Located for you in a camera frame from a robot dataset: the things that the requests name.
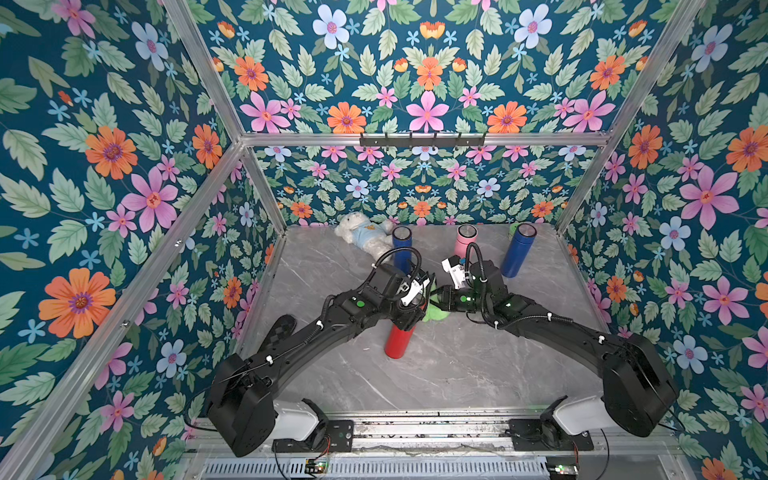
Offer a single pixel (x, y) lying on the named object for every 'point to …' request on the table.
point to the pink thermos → (466, 234)
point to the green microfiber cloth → (434, 312)
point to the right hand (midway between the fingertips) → (430, 290)
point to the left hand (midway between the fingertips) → (421, 306)
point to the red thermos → (397, 341)
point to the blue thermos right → (518, 251)
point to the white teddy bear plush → (374, 238)
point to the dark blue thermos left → (402, 239)
